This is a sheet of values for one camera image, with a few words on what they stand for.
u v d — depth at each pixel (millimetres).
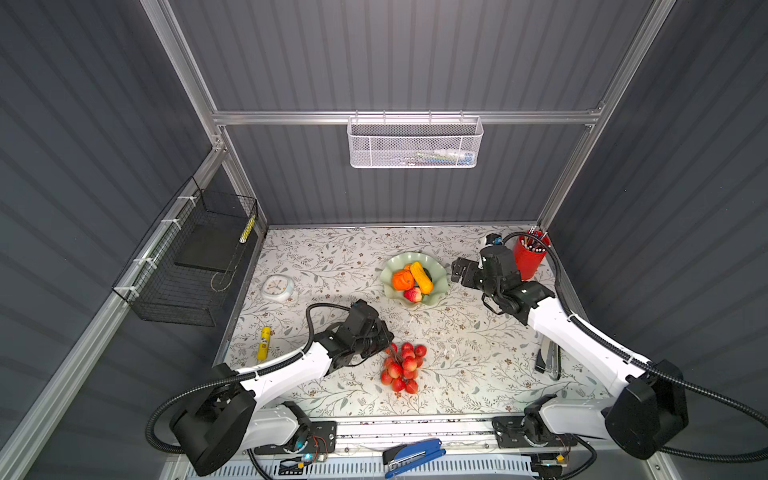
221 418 414
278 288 991
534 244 963
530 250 931
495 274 620
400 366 773
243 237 801
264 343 878
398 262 1039
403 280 961
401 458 694
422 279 963
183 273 727
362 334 669
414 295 956
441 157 922
